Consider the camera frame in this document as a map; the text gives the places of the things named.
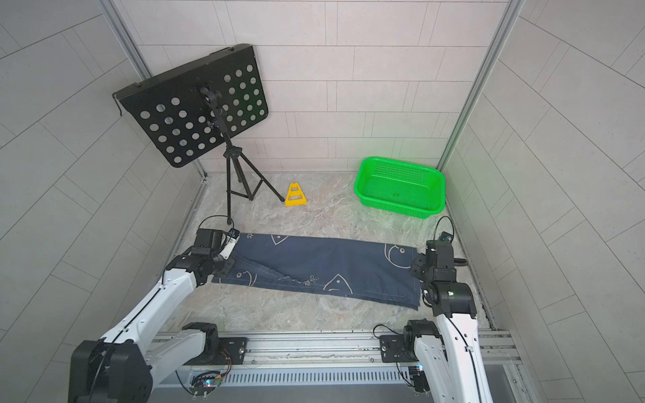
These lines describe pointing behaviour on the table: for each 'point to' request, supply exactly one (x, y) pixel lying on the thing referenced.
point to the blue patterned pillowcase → (367, 270)
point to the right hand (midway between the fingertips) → (420, 257)
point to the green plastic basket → (407, 188)
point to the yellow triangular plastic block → (296, 196)
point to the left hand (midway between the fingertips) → (227, 255)
